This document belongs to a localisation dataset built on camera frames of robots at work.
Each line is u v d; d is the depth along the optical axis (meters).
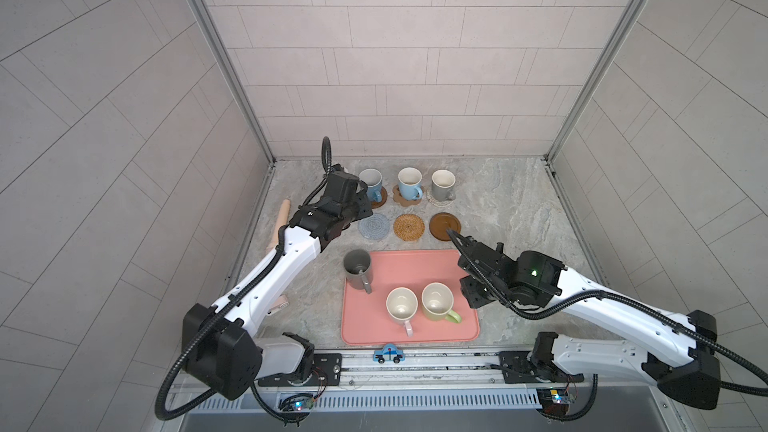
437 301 0.80
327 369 0.71
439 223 0.97
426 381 0.71
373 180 1.03
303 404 0.64
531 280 0.47
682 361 0.39
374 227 0.96
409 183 0.97
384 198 1.05
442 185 0.97
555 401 0.68
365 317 0.78
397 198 1.04
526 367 0.71
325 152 0.62
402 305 0.79
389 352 0.72
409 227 0.97
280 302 0.79
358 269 0.84
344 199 0.59
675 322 0.40
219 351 0.38
